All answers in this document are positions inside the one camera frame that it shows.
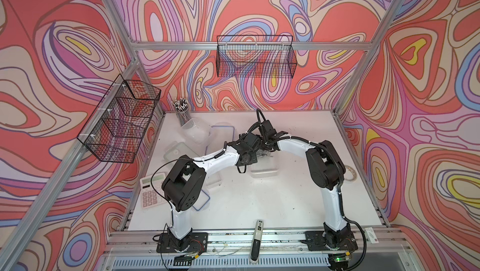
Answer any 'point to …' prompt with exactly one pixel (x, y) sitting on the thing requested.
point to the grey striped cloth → (261, 153)
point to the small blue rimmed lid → (201, 201)
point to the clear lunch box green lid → (196, 130)
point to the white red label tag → (370, 235)
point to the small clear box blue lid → (214, 180)
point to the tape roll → (355, 173)
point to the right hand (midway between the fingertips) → (257, 146)
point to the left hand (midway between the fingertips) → (255, 160)
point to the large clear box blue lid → (265, 167)
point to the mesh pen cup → (181, 105)
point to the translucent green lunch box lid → (179, 149)
